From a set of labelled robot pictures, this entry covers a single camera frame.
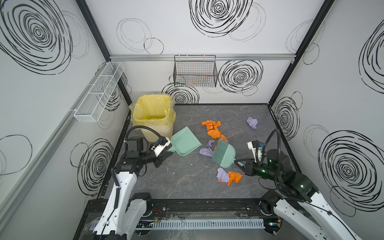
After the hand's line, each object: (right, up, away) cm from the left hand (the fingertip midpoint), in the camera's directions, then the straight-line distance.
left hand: (169, 150), depth 76 cm
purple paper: (+21, -5, +18) cm, 28 cm away
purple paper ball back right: (+55, +13, +31) cm, 64 cm away
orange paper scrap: (+27, +6, +26) cm, 38 cm away
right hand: (+30, -5, -9) cm, 32 cm away
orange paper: (+35, -17, +7) cm, 39 cm away
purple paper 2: (+29, -16, +8) cm, 34 cm away
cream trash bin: (-4, +9, +10) cm, 14 cm away
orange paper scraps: (+25, +11, +30) cm, 41 cm away
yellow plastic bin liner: (-16, +22, +23) cm, 36 cm away
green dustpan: (+7, +4, +4) cm, 9 cm away
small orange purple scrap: (+23, -1, +20) cm, 30 cm away
